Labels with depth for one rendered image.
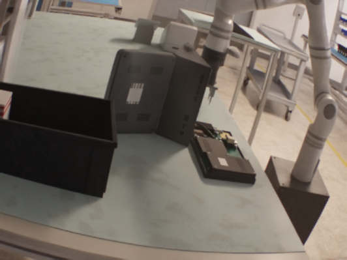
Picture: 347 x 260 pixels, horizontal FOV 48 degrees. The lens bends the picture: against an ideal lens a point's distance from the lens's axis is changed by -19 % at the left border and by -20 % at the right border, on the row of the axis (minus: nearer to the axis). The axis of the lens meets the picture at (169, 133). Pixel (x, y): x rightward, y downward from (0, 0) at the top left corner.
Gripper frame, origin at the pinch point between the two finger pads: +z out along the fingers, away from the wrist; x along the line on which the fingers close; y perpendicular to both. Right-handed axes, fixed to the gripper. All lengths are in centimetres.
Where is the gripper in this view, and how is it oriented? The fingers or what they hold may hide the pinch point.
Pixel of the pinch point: (208, 101)
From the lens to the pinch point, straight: 148.2
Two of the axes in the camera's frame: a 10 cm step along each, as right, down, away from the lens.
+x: -0.3, 3.9, -9.2
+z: -2.6, 8.8, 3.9
